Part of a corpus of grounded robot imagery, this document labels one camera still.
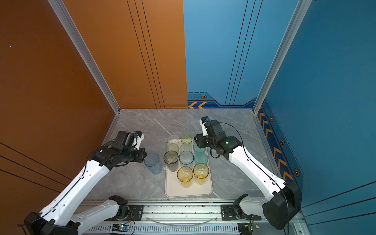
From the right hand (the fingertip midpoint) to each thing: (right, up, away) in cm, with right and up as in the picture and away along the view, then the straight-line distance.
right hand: (197, 137), depth 78 cm
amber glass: (-6, -18, -6) cm, 20 cm away
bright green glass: (-7, -4, +21) cm, 22 cm away
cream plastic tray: (-13, -29, +4) cm, 32 cm away
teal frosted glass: (+2, -13, +9) cm, 16 cm away
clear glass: (-16, -3, +21) cm, 26 cm away
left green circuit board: (-37, -43, -7) cm, 57 cm away
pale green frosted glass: (-15, -7, +13) cm, 21 cm away
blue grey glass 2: (-6, -12, +6) cm, 15 cm away
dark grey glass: (-15, -13, +9) cm, 22 cm away
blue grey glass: (-26, -14, +5) cm, 30 cm away
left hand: (-27, -8, -2) cm, 28 cm away
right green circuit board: (+24, -43, -8) cm, 50 cm away
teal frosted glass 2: (0, -6, -1) cm, 6 cm away
